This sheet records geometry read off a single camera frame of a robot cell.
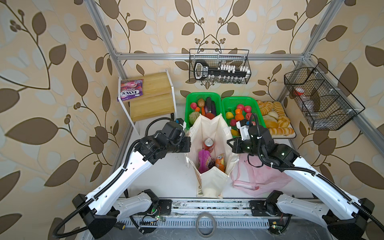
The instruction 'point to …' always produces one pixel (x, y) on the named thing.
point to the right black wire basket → (324, 104)
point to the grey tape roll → (210, 215)
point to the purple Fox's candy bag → (130, 89)
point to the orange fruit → (239, 115)
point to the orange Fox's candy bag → (220, 162)
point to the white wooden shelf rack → (158, 99)
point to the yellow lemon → (229, 115)
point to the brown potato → (201, 103)
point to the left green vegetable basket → (207, 104)
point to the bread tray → (276, 120)
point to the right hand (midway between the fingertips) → (227, 143)
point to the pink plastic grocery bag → (253, 177)
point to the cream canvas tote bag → (210, 183)
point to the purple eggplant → (213, 109)
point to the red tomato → (210, 115)
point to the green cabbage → (193, 116)
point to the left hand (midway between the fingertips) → (192, 142)
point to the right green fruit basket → (235, 108)
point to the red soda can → (208, 144)
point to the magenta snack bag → (205, 161)
